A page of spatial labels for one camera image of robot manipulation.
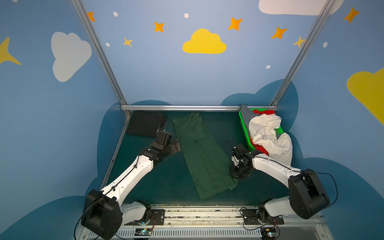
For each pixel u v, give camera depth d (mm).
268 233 717
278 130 1017
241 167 719
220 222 734
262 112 1118
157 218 743
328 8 693
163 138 614
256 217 746
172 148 740
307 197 433
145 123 1125
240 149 733
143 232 715
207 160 953
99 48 825
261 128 1052
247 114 1102
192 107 1089
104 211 386
